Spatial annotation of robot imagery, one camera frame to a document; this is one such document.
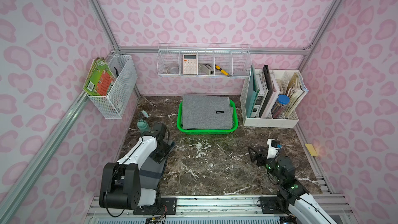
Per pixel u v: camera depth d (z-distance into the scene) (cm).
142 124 95
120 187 42
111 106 73
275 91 81
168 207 73
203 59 102
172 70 93
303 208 55
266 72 91
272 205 72
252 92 82
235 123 93
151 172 82
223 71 98
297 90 88
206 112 95
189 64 95
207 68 97
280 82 101
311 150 95
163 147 72
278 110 95
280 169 62
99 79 72
